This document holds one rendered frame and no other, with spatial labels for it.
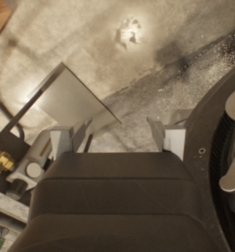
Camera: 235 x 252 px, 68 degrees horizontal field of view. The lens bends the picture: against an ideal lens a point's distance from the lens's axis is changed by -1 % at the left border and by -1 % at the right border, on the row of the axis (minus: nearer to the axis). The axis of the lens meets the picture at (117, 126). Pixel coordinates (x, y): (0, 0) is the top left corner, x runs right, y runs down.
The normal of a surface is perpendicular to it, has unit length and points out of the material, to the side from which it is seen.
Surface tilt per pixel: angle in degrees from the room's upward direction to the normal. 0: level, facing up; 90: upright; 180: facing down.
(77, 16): 0
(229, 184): 90
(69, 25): 0
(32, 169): 90
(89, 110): 0
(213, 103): 90
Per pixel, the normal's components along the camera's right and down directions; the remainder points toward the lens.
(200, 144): -0.64, -0.63
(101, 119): -0.13, 0.65
